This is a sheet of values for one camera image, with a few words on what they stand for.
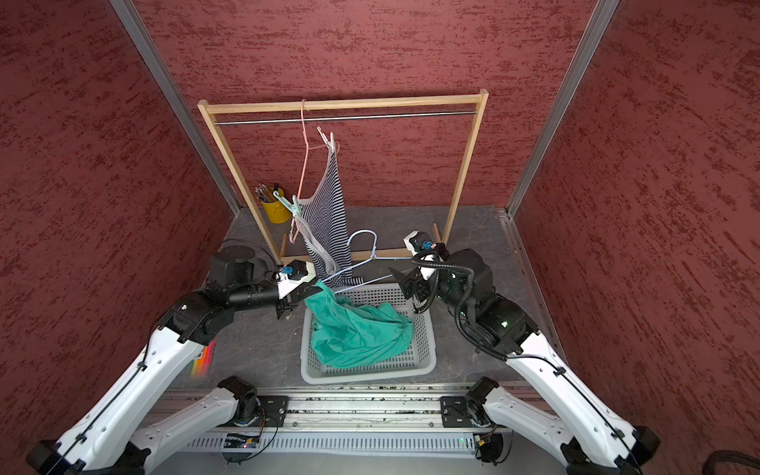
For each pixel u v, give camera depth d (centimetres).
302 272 54
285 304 57
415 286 55
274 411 75
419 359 82
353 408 76
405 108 60
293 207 60
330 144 78
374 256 60
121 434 39
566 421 41
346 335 82
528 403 58
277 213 110
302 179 63
